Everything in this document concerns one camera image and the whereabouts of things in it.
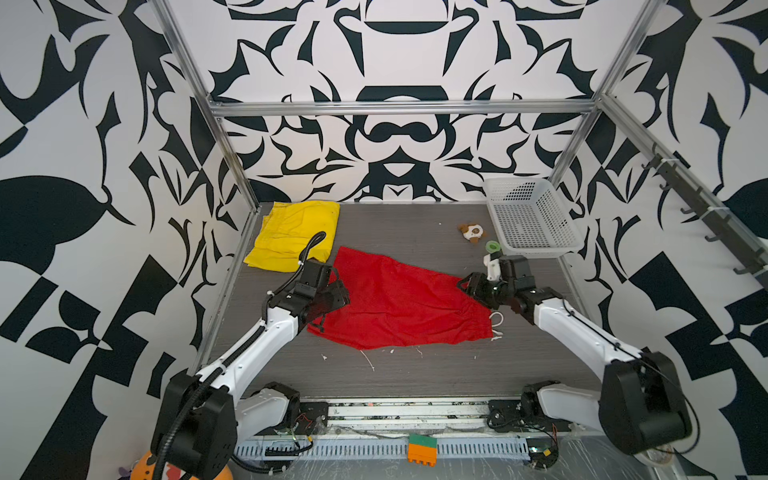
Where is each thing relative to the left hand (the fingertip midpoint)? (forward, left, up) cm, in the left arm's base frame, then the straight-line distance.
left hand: (341, 290), depth 85 cm
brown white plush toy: (+26, -44, -8) cm, 52 cm away
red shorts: (0, -15, -10) cm, 18 cm away
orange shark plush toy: (-38, +37, -1) cm, 53 cm away
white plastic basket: (+35, -70, -10) cm, 78 cm away
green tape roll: (+22, -51, -11) cm, 56 cm away
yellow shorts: (+30, +22, -8) cm, 38 cm away
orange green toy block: (-36, -19, -8) cm, 42 cm away
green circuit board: (-38, -48, -12) cm, 62 cm away
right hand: (+1, -35, 0) cm, 35 cm away
